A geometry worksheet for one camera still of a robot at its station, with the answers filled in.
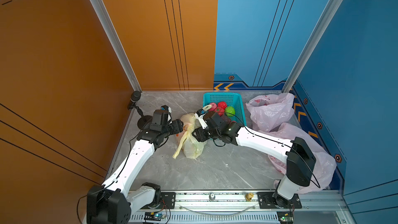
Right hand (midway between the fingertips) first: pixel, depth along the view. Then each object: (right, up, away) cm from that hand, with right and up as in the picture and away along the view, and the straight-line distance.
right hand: (196, 131), depth 80 cm
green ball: (+21, +10, +21) cm, 32 cm away
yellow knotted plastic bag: (-5, -5, +1) cm, 8 cm away
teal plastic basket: (+25, +18, +29) cm, 42 cm away
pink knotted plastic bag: (+40, +10, +5) cm, 41 cm away
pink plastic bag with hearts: (+63, -15, -6) cm, 65 cm away
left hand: (-9, +5, +3) cm, 11 cm away
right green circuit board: (+42, -38, -9) cm, 57 cm away
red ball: (+17, +14, +25) cm, 33 cm away
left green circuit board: (-19, -37, -9) cm, 43 cm away
